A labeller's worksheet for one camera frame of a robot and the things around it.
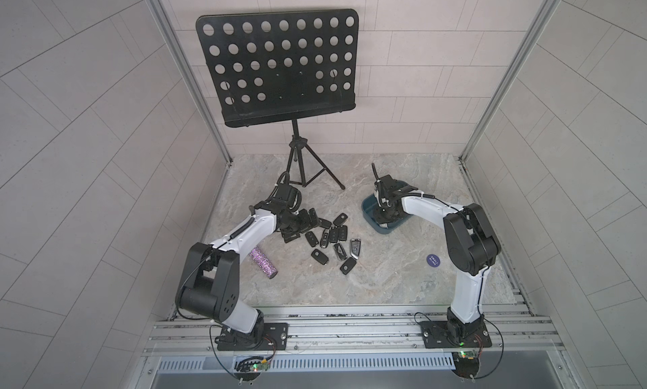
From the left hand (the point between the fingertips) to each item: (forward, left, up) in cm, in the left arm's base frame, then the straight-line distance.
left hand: (316, 225), depth 88 cm
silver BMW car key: (-6, -14, -5) cm, 16 cm away
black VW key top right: (+5, -9, -5) cm, 12 cm away
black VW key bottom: (-12, -11, -6) cm, 18 cm away
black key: (-3, +2, -5) cm, 6 cm away
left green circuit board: (-40, +16, -6) cm, 43 cm away
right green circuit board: (-39, -44, -8) cm, 59 cm away
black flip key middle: (-1, -6, -5) cm, 8 cm away
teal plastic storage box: (+9, -19, 0) cm, 21 cm away
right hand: (+8, -24, -6) cm, 26 cm away
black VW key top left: (+4, -3, -5) cm, 7 cm away
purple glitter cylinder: (-12, +17, -4) cm, 21 cm away
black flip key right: (0, -10, -5) cm, 11 cm away
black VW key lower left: (-8, -1, -6) cm, 10 cm away
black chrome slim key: (-3, -3, -5) cm, 7 cm away
